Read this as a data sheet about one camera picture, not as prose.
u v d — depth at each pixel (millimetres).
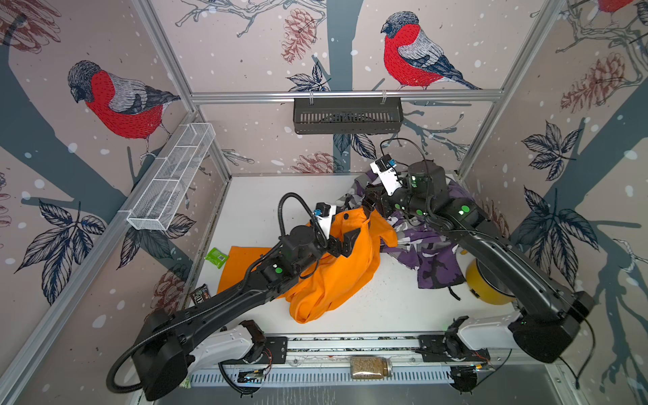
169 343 394
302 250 535
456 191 991
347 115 1058
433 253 925
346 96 895
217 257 925
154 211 701
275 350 731
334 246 634
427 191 482
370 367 671
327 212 618
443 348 722
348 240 625
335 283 712
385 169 559
